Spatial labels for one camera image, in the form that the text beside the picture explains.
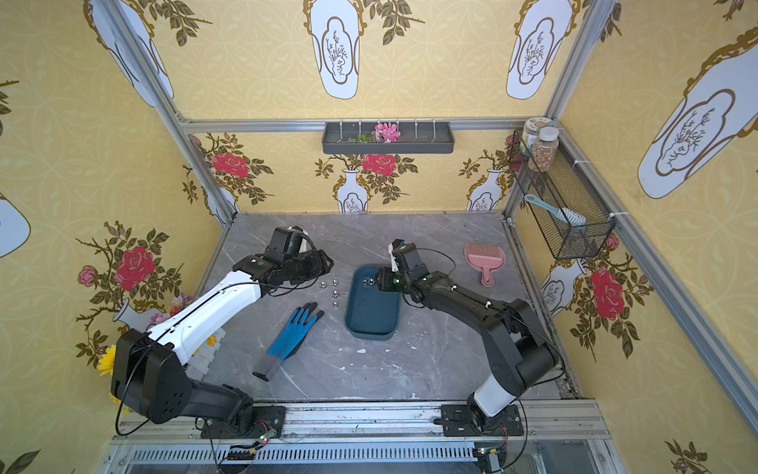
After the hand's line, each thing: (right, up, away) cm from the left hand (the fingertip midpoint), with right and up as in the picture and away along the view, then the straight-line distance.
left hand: (316, 262), depth 85 cm
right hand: (+21, -3, +6) cm, 22 cm away
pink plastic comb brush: (+56, 0, +21) cm, 60 cm away
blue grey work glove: (-8, -23, 0) cm, 24 cm away
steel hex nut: (-1, -8, +15) cm, 17 cm away
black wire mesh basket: (+73, +22, +3) cm, 76 cm away
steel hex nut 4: (+4, -14, +10) cm, 18 cm away
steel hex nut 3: (+3, -11, +12) cm, 17 cm away
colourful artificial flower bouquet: (-41, -13, -11) cm, 45 cm away
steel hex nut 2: (+3, -8, +15) cm, 17 cm away
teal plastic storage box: (+16, -17, +8) cm, 24 cm away
